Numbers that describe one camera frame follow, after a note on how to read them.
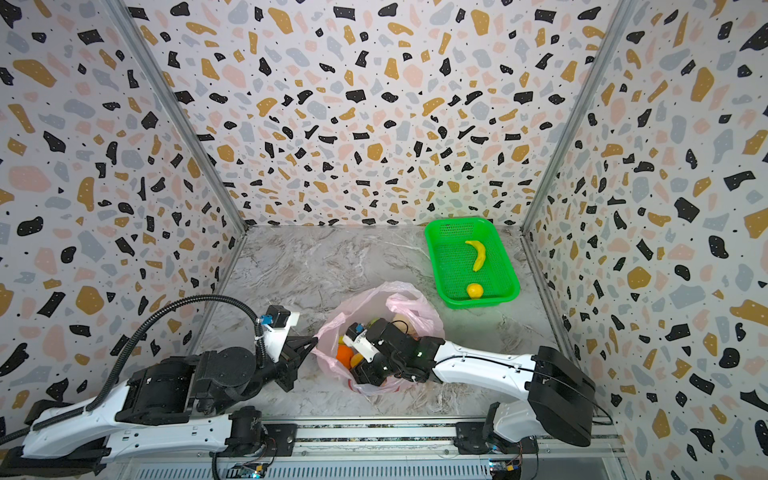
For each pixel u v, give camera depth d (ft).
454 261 3.60
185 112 2.89
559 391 1.37
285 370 1.67
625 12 2.32
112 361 2.28
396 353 1.94
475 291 3.20
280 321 1.61
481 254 3.61
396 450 2.40
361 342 2.27
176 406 1.38
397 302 2.26
